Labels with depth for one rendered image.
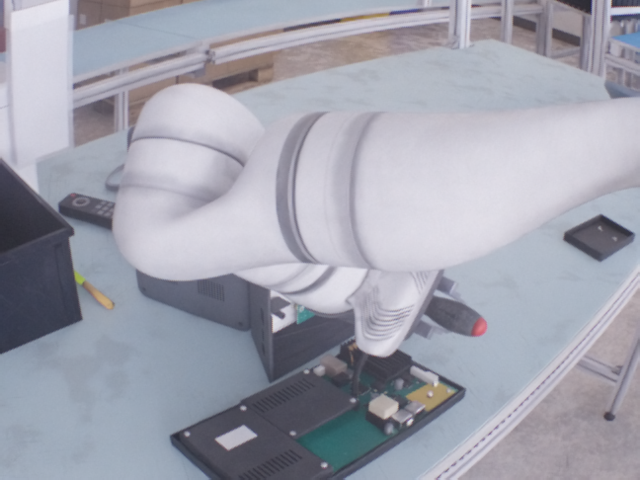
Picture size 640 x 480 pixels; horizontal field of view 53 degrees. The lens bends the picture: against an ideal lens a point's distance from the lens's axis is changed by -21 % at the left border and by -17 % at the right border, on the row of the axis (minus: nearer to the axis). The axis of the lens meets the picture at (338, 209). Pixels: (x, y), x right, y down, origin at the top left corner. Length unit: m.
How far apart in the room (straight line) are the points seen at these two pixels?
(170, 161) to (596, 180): 0.21
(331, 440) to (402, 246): 0.36
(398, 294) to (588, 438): 1.78
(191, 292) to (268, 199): 0.48
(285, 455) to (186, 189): 0.30
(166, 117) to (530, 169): 0.19
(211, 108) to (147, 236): 0.07
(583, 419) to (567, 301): 1.40
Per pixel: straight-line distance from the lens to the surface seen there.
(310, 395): 0.68
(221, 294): 0.79
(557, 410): 2.30
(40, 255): 0.77
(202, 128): 0.38
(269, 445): 0.63
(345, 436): 0.66
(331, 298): 0.50
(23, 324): 0.79
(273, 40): 2.45
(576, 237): 1.07
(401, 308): 0.49
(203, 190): 0.38
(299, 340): 0.79
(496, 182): 0.30
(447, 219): 0.31
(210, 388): 0.73
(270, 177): 0.33
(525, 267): 0.97
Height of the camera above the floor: 1.47
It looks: 26 degrees down
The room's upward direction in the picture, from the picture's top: 3 degrees clockwise
